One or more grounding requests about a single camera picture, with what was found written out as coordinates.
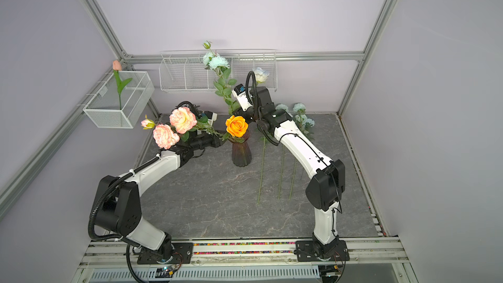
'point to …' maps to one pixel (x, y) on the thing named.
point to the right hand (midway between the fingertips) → (236, 108)
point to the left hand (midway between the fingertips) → (230, 134)
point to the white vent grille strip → (122, 275)
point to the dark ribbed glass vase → (241, 156)
